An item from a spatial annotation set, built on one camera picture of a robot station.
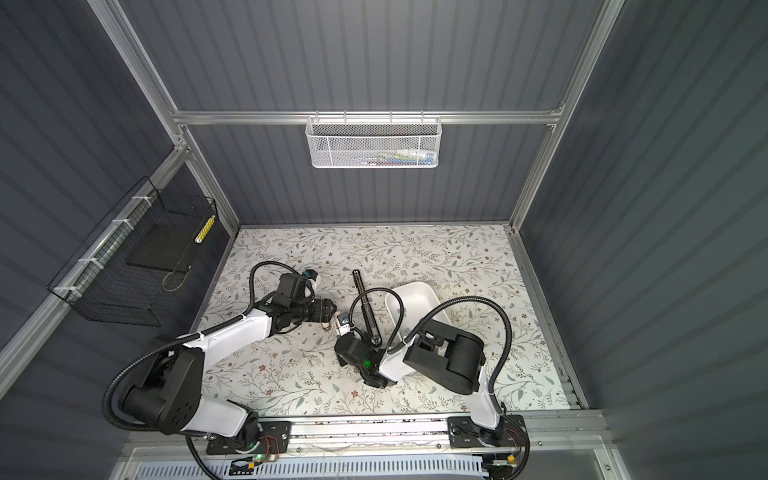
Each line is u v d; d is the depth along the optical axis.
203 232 0.81
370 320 0.93
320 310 0.81
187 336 0.48
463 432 0.72
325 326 0.91
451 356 0.50
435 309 0.50
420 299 0.99
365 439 0.74
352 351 0.69
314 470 0.77
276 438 0.73
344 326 0.79
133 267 0.73
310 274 0.83
